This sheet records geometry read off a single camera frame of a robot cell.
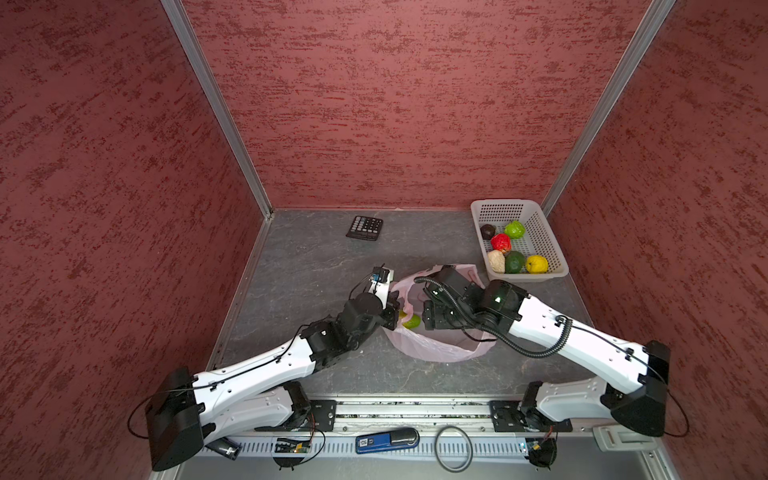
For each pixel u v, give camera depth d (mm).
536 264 984
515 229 1074
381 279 630
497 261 997
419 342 682
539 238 1065
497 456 696
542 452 708
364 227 1134
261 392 482
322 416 744
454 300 532
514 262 992
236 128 967
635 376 396
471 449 696
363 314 535
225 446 683
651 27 735
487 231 1086
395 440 668
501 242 1033
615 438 684
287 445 727
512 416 740
